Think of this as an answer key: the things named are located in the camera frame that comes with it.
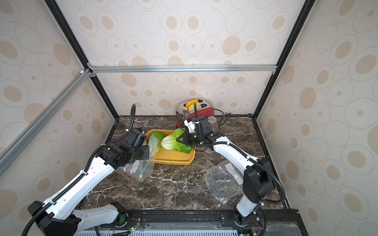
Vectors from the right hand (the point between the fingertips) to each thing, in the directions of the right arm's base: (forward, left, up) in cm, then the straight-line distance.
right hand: (182, 138), depth 80 cm
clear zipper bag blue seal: (-20, +17, 0) cm, 26 cm away
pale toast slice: (+29, -8, -2) cm, 30 cm away
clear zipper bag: (-15, -25, -19) cm, 35 cm away
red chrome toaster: (+26, -4, -1) cm, 26 cm away
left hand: (-9, +15, +1) cm, 18 cm away
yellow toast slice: (+30, -2, 0) cm, 30 cm away
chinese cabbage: (-2, +7, -2) cm, 7 cm away
